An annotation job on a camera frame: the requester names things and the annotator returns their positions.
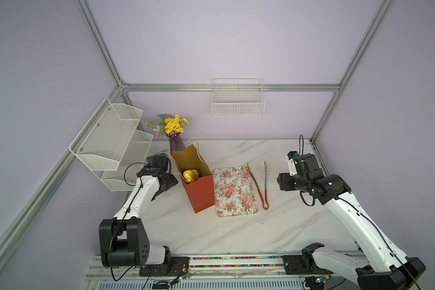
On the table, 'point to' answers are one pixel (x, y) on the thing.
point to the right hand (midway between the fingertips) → (285, 181)
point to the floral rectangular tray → (234, 194)
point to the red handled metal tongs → (261, 197)
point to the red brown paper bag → (201, 192)
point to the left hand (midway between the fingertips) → (164, 189)
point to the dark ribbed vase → (176, 143)
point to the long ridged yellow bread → (190, 175)
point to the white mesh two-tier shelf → (112, 144)
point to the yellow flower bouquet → (170, 125)
